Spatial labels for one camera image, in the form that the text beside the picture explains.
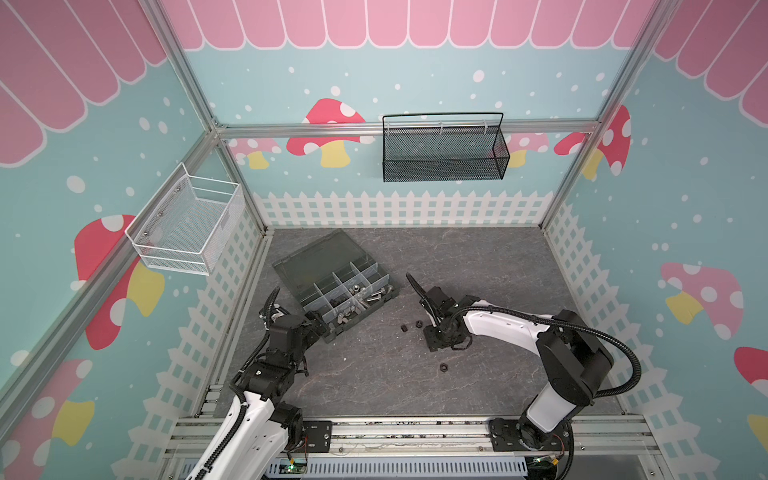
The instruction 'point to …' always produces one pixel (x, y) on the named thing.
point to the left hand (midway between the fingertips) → (311, 327)
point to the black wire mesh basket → (444, 154)
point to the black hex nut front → (444, 367)
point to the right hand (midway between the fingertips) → (433, 341)
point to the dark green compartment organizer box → (335, 279)
